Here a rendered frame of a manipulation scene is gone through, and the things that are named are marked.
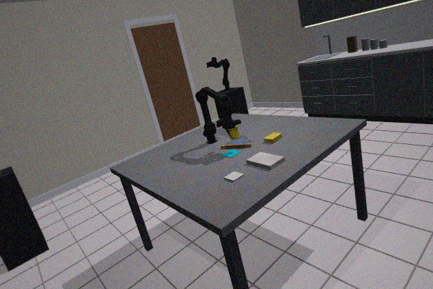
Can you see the yellow rectangular block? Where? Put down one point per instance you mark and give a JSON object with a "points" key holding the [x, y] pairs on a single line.
{"points": [[272, 138]]}

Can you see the brown wooden bar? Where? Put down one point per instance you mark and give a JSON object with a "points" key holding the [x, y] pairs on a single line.
{"points": [[241, 145]]}

